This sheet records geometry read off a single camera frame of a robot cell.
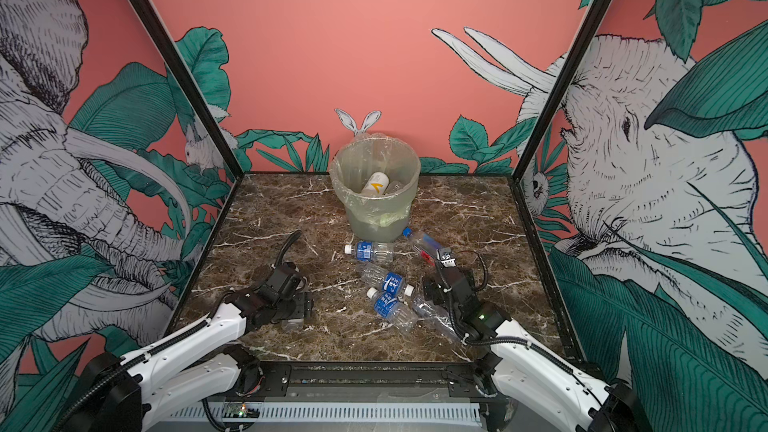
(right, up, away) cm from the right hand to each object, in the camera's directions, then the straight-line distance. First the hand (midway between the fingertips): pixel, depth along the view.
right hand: (438, 269), depth 82 cm
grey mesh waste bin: (-23, +10, +13) cm, 28 cm away
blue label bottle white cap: (-14, -11, -1) cm, 18 cm away
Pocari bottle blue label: (-20, +3, +11) cm, 23 cm away
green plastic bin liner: (-21, +35, +13) cm, 43 cm away
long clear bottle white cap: (-1, -12, -2) cm, 12 cm away
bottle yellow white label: (-40, -15, -2) cm, 42 cm away
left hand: (-38, -9, +3) cm, 40 cm away
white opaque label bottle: (-18, +24, +15) cm, 34 cm away
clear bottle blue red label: (-2, +5, +17) cm, 18 cm away
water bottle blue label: (-14, -4, +4) cm, 15 cm away
